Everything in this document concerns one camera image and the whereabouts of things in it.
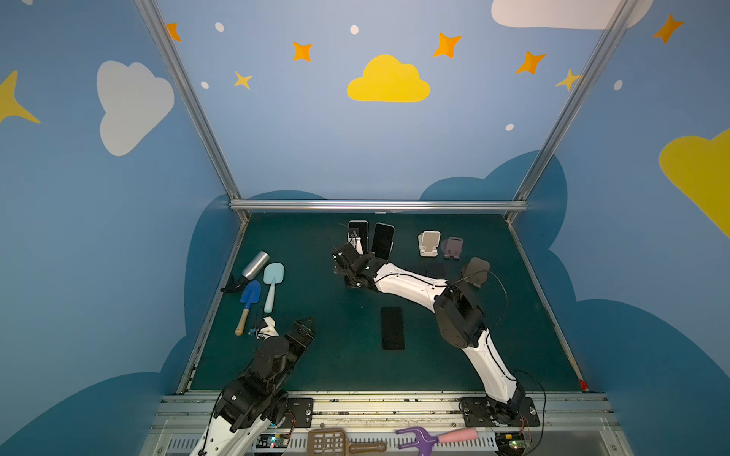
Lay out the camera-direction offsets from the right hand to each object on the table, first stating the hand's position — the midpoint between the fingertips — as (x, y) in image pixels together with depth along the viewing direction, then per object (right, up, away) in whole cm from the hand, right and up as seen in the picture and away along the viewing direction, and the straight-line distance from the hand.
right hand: (351, 254), depth 95 cm
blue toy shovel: (-35, -14, +1) cm, 38 cm away
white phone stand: (+29, +4, +12) cm, 32 cm away
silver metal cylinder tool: (-40, -10, +3) cm, 41 cm away
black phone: (+3, +9, +6) cm, 11 cm away
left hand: (-9, -20, -17) cm, 28 cm away
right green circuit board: (+42, -47, -24) cm, 68 cm away
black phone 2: (+11, +5, +6) cm, 14 cm away
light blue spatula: (-29, -7, +6) cm, 31 cm away
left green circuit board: (-18, -46, -25) cm, 56 cm away
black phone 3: (+14, -24, -5) cm, 28 cm away
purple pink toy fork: (+20, -47, -25) cm, 57 cm away
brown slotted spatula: (-3, -47, -25) cm, 53 cm away
